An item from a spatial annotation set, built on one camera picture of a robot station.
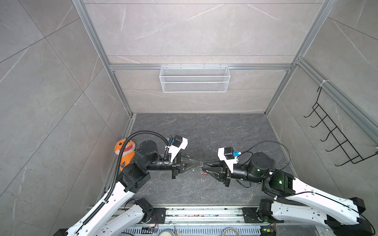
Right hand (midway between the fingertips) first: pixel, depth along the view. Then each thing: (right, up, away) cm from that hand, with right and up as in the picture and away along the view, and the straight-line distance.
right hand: (204, 164), depth 54 cm
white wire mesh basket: (-3, +47, +47) cm, 67 cm away
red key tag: (+1, -3, -1) cm, 4 cm away
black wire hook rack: (+63, +6, +10) cm, 64 cm away
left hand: (-2, +1, 0) cm, 3 cm away
